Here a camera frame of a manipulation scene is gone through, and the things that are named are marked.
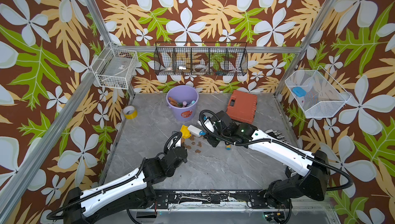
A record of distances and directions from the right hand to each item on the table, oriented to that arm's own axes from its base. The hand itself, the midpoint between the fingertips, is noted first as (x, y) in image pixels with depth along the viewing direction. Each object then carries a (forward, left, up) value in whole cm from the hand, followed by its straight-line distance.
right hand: (203, 134), depth 77 cm
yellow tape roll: (+29, +52, -19) cm, 63 cm away
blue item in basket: (+24, -55, +7) cm, 60 cm away
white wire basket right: (+16, -63, +11) cm, 66 cm away
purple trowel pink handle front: (+23, +11, -2) cm, 26 cm away
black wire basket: (+48, +1, +13) cm, 50 cm away
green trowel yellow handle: (+1, -15, -17) cm, 23 cm away
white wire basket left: (+34, +50, +16) cm, 62 cm away
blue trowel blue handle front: (+25, +6, -3) cm, 26 cm away
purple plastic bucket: (+33, +13, -10) cm, 37 cm away
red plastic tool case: (+32, -29, -15) cm, 46 cm away
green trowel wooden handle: (+27, +19, -5) cm, 33 cm away
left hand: (-3, +10, -3) cm, 11 cm away
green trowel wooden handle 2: (+28, +17, -9) cm, 33 cm away
